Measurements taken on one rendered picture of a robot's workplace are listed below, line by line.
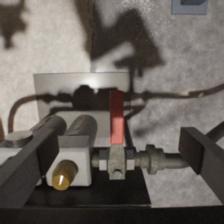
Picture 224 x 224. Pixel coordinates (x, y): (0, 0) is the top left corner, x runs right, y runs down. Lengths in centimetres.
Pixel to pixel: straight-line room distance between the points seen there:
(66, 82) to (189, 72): 53
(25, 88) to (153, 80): 56
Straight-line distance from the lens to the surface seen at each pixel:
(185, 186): 101
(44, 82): 76
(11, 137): 35
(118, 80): 70
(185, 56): 77
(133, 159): 31
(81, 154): 29
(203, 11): 81
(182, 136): 17
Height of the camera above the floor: 71
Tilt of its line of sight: 74 degrees down
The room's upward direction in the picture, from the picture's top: 179 degrees counter-clockwise
